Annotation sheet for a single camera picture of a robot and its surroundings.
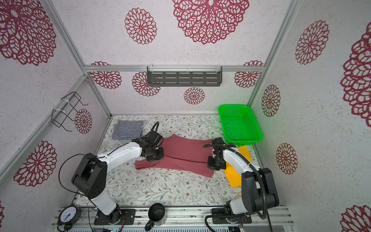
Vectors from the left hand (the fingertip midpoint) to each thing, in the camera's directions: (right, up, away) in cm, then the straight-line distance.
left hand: (162, 157), depth 90 cm
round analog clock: (-44, -26, -18) cm, 54 cm away
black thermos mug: (0, -27, -15) cm, 31 cm away
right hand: (+30, -5, -2) cm, 31 cm away
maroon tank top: (+12, 0, +9) cm, 16 cm away
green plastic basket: (+57, +20, +24) cm, 65 cm away
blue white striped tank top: (-27, +17, +17) cm, 37 cm away
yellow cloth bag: (+44, -12, -2) cm, 46 cm away
